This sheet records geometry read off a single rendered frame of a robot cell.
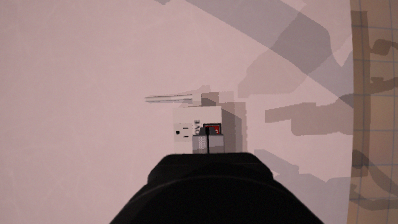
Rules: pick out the white power strip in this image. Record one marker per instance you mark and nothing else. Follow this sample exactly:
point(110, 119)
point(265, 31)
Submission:
point(188, 120)

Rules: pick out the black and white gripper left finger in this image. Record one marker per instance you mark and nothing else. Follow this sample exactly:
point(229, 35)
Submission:
point(200, 141)

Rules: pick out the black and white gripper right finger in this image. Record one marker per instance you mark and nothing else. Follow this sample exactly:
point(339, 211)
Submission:
point(215, 141)

